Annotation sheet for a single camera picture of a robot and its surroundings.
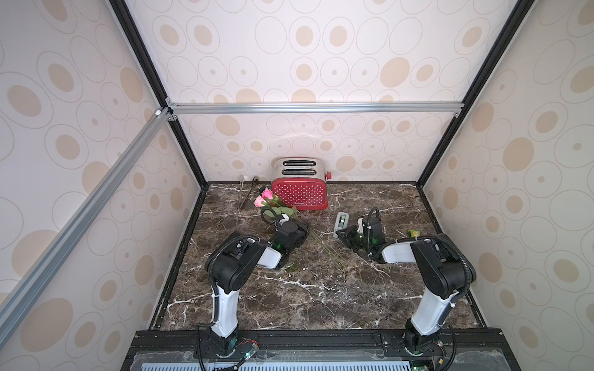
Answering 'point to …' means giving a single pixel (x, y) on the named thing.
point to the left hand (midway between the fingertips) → (320, 221)
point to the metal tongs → (254, 182)
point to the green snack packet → (414, 233)
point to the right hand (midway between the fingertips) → (344, 231)
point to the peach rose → (315, 236)
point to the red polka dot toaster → (300, 182)
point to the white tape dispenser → (341, 222)
